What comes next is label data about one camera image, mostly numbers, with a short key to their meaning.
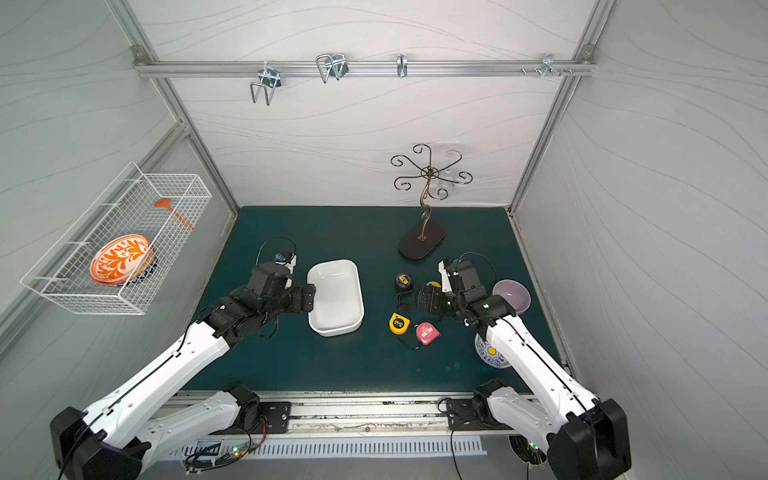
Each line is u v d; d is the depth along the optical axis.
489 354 0.84
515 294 0.94
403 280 0.96
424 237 1.09
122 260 0.64
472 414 0.73
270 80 0.78
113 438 0.38
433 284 0.96
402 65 0.78
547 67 0.77
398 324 0.88
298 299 0.68
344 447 0.70
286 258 0.68
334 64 0.77
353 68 0.79
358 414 0.75
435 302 0.70
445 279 0.69
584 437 0.37
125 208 0.70
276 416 0.73
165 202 0.78
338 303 0.95
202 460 0.69
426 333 0.86
